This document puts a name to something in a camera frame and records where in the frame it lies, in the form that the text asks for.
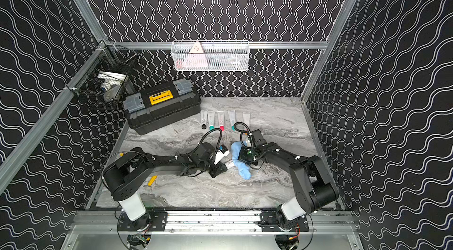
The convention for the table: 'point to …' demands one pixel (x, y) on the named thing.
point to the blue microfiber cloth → (243, 168)
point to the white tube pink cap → (221, 119)
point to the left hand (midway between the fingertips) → (225, 165)
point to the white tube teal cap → (232, 116)
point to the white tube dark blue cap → (229, 164)
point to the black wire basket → (102, 80)
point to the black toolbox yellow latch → (155, 107)
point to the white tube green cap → (212, 118)
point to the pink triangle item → (196, 58)
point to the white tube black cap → (204, 114)
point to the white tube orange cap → (246, 117)
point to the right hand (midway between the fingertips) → (238, 157)
